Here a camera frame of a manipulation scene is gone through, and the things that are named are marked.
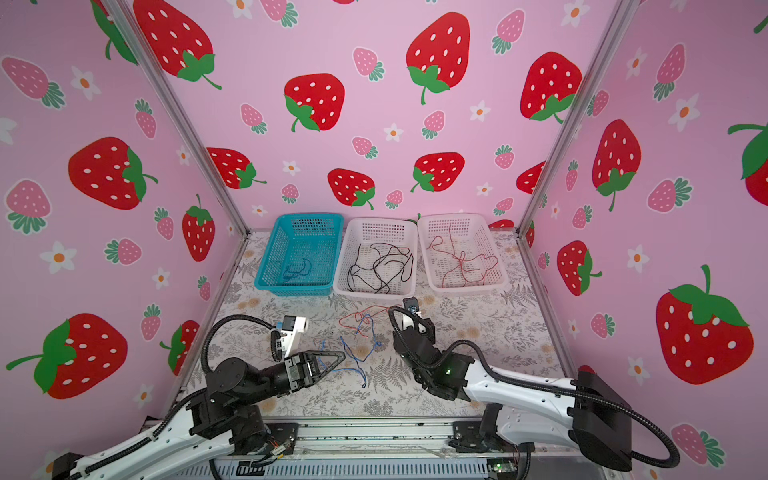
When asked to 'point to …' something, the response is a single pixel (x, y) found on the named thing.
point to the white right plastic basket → (459, 254)
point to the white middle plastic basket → (377, 259)
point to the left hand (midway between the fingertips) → (339, 362)
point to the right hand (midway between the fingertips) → (403, 314)
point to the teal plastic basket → (305, 256)
